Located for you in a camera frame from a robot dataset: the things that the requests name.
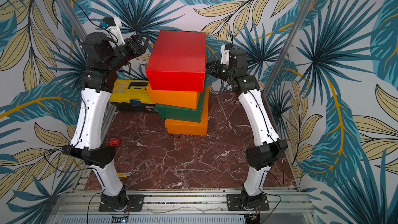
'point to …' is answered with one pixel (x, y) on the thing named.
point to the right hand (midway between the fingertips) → (206, 64)
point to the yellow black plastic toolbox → (131, 95)
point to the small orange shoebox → (176, 126)
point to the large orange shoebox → (181, 99)
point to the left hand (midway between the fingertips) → (146, 38)
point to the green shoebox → (177, 112)
